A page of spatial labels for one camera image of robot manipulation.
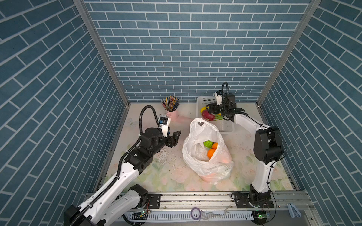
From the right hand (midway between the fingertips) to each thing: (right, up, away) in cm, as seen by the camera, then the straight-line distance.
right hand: (211, 103), depth 97 cm
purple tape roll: (-10, -57, -26) cm, 64 cm away
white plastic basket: (+11, -16, +11) cm, 22 cm away
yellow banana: (-4, -3, +12) cm, 13 cm away
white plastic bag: (0, -38, -20) cm, 43 cm away
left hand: (-22, -16, -24) cm, 36 cm away
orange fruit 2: (+1, -28, -8) cm, 29 cm away
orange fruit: (-2, -31, -11) cm, 33 cm away
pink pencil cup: (-27, -8, +6) cm, 29 cm away
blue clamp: (+37, -56, -27) cm, 72 cm away
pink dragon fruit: (-2, -9, +5) cm, 10 cm away
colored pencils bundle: (-29, +1, +5) cm, 29 cm away
